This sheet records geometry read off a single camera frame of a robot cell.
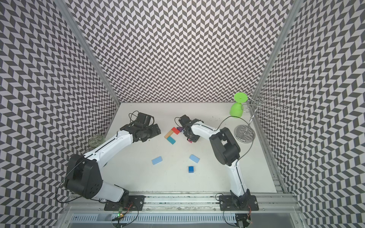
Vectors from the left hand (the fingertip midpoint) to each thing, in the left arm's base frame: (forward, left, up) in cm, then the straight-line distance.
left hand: (155, 133), depth 88 cm
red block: (+9, -11, -11) cm, 18 cm away
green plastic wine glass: (+7, -49, +15) cm, 51 cm away
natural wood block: (+5, -7, -9) cm, 12 cm away
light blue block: (-13, -1, -11) cm, 17 cm away
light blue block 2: (-11, -24, -13) cm, 30 cm away
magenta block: (0, -22, -11) cm, 24 cm away
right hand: (+3, -22, -12) cm, 25 cm away
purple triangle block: (+10, -14, -9) cm, 20 cm away
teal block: (+2, -8, -12) cm, 15 cm away
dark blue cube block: (-19, -22, -10) cm, 31 cm away
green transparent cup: (-4, +37, -2) cm, 37 cm away
